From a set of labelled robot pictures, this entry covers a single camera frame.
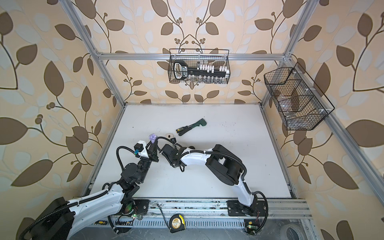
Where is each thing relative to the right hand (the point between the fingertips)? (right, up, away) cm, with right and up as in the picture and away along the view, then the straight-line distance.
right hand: (176, 157), depth 92 cm
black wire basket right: (+65, +32, -19) cm, 75 cm away
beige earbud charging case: (-6, +13, +8) cm, 16 cm away
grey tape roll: (+57, -28, -24) cm, 68 cm away
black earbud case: (+10, +5, +6) cm, 12 cm away
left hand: (-8, +13, -16) cm, 23 cm away
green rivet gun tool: (+2, +16, +12) cm, 20 cm away
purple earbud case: (-10, +14, -16) cm, 24 cm away
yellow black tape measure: (+4, -24, -24) cm, 34 cm away
